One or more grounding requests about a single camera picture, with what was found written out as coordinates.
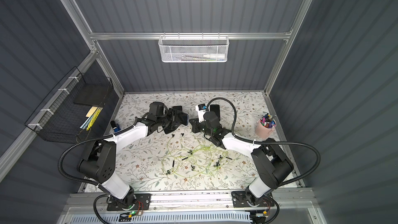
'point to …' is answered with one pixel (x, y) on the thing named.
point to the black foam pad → (93, 94)
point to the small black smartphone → (179, 108)
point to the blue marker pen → (115, 126)
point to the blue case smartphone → (183, 118)
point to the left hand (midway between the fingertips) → (186, 116)
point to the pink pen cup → (265, 126)
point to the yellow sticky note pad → (91, 111)
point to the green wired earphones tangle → (194, 159)
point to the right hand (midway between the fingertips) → (191, 119)
